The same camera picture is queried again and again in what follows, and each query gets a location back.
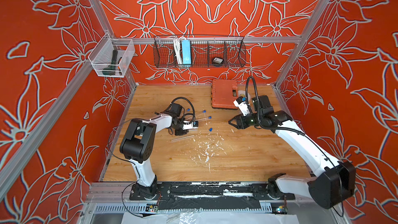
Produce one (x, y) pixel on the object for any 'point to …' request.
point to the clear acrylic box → (111, 57)
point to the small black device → (217, 60)
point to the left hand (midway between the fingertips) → (186, 126)
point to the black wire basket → (231, 49)
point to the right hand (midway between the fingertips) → (230, 120)
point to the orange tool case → (224, 92)
